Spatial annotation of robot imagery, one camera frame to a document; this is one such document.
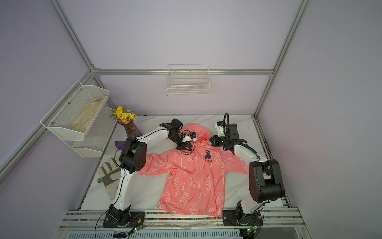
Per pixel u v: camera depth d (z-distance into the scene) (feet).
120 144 3.42
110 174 2.90
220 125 2.70
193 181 2.79
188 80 3.11
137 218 2.40
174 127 2.71
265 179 1.49
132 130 3.14
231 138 2.38
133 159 1.94
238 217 2.18
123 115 2.84
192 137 2.82
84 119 2.53
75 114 2.58
